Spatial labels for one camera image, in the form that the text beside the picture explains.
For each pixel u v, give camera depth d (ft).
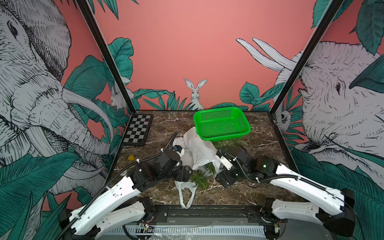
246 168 1.68
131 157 3.06
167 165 1.69
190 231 2.30
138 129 3.48
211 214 2.47
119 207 1.48
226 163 1.94
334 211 1.30
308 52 2.77
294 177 1.45
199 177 2.58
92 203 1.36
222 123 3.75
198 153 2.60
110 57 2.92
